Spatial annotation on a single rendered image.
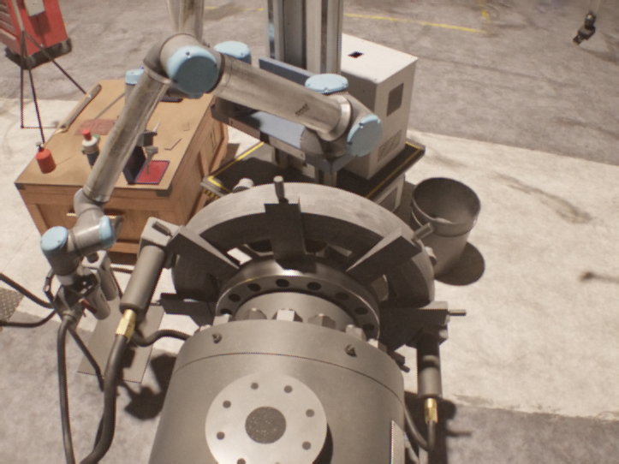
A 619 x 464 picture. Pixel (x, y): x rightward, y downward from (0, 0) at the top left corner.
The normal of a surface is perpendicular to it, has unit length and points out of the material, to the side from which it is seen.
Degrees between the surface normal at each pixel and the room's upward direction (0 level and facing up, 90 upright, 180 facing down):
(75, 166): 0
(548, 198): 0
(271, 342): 3
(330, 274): 22
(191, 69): 86
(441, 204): 87
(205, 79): 86
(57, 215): 90
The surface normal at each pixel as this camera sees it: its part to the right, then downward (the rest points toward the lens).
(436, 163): 0.00, -0.70
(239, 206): -0.36, -0.19
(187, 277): -0.10, 0.71
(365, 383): 0.59, -0.53
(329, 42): -0.63, 0.55
